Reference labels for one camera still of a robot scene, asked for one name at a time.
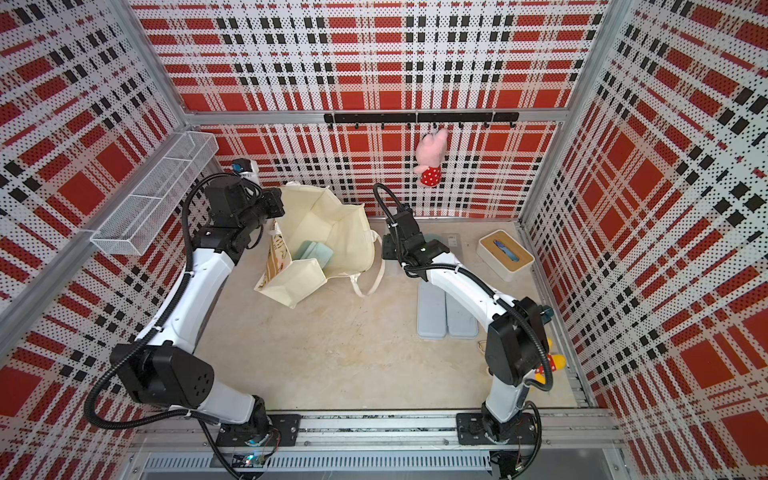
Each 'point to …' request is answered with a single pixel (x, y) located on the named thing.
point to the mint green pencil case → (321, 252)
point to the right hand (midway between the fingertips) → (394, 241)
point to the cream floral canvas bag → (318, 235)
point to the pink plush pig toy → (430, 151)
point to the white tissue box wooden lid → (504, 255)
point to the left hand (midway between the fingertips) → (283, 190)
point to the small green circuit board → (253, 460)
